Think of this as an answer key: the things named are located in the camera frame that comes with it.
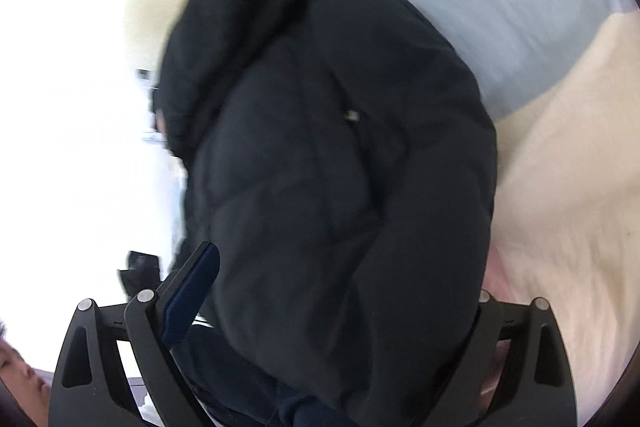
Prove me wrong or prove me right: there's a black puffer jacket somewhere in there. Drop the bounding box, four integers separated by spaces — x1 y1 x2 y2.
154 0 497 426

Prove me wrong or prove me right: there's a plaid patchwork bed quilt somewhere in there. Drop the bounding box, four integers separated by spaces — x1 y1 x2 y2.
411 0 639 426

